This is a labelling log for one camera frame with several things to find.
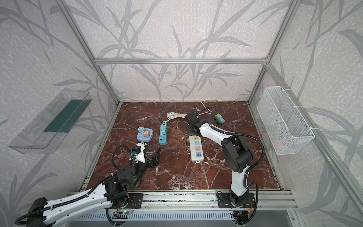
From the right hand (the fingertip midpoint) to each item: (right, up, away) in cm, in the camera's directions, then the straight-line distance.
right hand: (194, 126), depth 97 cm
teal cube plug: (-37, -2, -2) cm, 37 cm away
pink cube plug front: (-33, -5, -3) cm, 33 cm away
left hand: (-20, -7, -23) cm, 32 cm away
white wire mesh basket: (+40, +2, -36) cm, 54 cm away
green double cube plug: (+20, +4, +8) cm, 22 cm away
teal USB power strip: (-22, -8, -1) cm, 23 cm away
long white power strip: (+1, -14, -6) cm, 16 cm away
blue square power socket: (-38, -7, 0) cm, 38 cm away
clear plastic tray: (-70, 0, -33) cm, 77 cm away
